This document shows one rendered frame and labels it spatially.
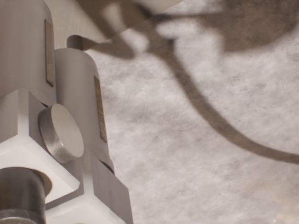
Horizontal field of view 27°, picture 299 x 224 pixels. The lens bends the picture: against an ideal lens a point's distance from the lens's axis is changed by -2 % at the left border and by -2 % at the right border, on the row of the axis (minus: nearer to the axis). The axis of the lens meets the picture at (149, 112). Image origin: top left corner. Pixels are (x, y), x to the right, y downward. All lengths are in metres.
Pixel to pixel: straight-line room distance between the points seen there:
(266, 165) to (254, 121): 0.15
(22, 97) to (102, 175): 0.12
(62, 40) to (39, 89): 0.45
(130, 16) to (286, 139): 0.46
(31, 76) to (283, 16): 0.59
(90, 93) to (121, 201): 0.13
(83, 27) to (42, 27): 0.37
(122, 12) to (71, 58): 0.30
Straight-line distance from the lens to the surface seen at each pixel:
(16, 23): 0.61
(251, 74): 1.12
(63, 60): 0.68
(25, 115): 0.50
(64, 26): 0.98
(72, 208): 0.55
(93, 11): 0.96
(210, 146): 1.24
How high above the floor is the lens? 0.78
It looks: 43 degrees down
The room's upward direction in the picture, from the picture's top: 169 degrees clockwise
